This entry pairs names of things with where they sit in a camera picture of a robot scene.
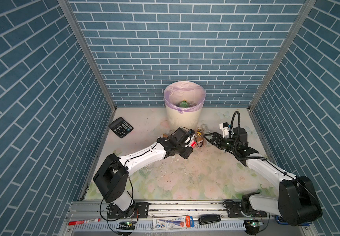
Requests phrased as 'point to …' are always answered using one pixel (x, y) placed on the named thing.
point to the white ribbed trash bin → (188, 120)
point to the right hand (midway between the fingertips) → (205, 136)
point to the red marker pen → (84, 221)
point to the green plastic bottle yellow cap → (184, 104)
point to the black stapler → (208, 218)
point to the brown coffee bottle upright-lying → (199, 137)
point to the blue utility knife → (305, 224)
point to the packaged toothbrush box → (173, 222)
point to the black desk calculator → (121, 127)
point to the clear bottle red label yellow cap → (192, 143)
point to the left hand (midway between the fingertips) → (189, 149)
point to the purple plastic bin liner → (176, 92)
